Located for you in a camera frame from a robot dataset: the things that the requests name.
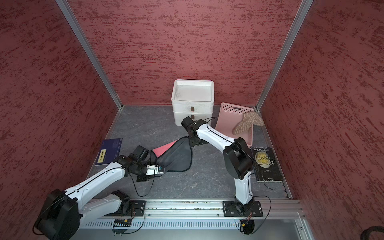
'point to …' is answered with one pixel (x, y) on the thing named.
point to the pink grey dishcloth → (175, 156)
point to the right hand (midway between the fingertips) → (199, 144)
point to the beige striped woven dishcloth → (249, 118)
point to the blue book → (109, 150)
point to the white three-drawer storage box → (194, 98)
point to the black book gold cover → (266, 166)
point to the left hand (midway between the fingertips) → (150, 174)
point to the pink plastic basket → (229, 116)
